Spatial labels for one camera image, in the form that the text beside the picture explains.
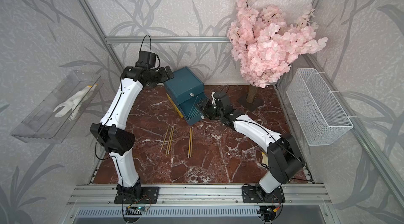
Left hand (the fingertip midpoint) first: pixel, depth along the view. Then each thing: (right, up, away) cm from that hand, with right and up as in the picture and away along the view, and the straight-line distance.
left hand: (168, 76), depth 83 cm
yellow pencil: (-2, -37, +8) cm, 38 cm away
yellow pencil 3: (+10, -41, +6) cm, 42 cm away
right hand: (+15, -16, -2) cm, 22 cm away
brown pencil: (-5, -36, +9) cm, 38 cm away
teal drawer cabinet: (+8, -7, +6) cm, 12 cm away
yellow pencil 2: (-1, -37, +8) cm, 38 cm away
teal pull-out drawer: (+10, -18, +13) cm, 25 cm away
